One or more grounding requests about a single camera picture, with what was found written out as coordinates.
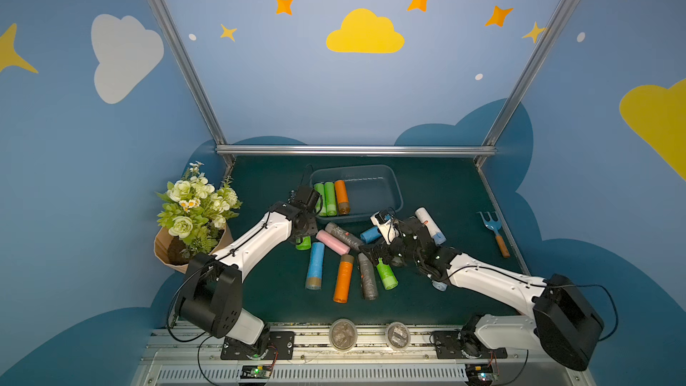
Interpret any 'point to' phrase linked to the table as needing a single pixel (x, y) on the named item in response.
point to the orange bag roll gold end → (343, 202)
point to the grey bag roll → (368, 279)
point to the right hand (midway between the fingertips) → (374, 235)
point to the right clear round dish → (397, 335)
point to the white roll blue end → (439, 285)
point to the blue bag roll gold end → (314, 274)
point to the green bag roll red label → (305, 245)
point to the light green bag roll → (330, 198)
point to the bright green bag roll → (387, 275)
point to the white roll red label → (437, 235)
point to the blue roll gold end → (370, 235)
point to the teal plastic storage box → (372, 188)
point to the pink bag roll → (332, 242)
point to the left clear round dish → (343, 334)
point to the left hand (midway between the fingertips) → (312, 226)
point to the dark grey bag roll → (345, 236)
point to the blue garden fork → (495, 224)
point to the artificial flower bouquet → (196, 213)
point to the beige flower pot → (169, 248)
